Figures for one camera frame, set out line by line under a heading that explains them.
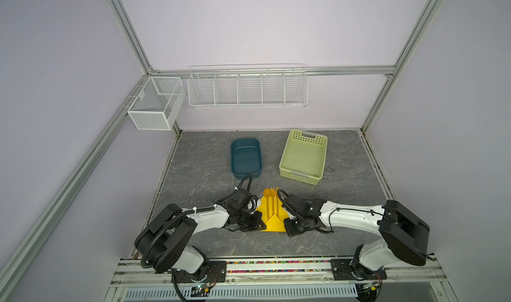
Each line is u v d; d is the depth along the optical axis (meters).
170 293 0.71
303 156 1.08
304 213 0.65
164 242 0.43
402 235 0.43
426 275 0.74
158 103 1.02
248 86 0.98
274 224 0.85
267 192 0.93
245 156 1.11
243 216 0.74
